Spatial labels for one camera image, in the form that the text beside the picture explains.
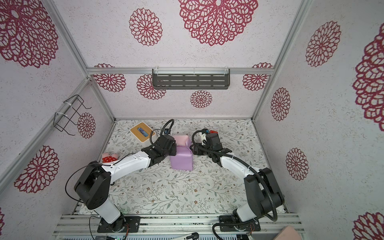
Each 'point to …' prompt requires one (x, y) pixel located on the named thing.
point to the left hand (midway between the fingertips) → (173, 146)
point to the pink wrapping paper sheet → (184, 159)
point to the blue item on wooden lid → (142, 131)
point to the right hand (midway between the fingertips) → (192, 145)
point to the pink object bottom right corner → (288, 233)
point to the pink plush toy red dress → (107, 157)
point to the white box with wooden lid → (137, 134)
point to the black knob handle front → (195, 236)
